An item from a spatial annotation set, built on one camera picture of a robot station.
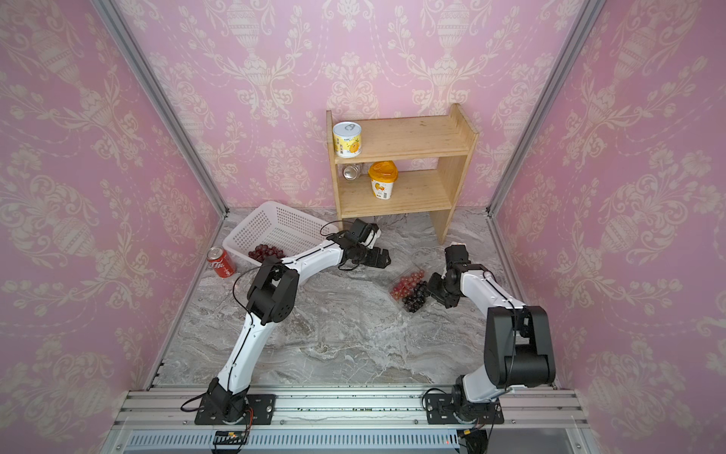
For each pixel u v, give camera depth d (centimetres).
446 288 77
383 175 90
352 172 96
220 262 93
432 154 77
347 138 71
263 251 101
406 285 92
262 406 75
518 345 45
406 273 100
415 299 92
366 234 86
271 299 61
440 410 73
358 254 86
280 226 113
